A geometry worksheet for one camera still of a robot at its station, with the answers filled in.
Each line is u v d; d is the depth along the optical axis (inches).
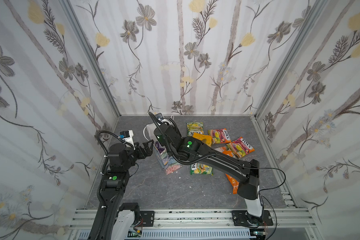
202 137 39.7
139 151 25.0
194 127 43.4
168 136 19.2
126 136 24.2
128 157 23.9
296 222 29.5
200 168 34.7
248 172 17.9
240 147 38.7
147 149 25.5
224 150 38.5
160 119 22.9
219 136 41.1
